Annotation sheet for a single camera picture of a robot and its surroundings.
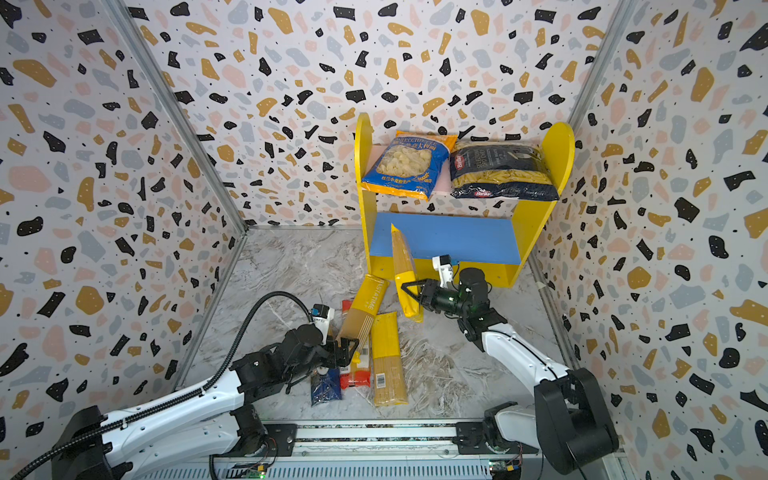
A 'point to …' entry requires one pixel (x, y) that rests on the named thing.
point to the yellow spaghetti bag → (410, 307)
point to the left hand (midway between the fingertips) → (349, 337)
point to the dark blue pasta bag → (326, 387)
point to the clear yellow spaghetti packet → (389, 382)
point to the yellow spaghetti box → (362, 312)
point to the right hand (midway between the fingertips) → (400, 286)
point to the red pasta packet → (349, 377)
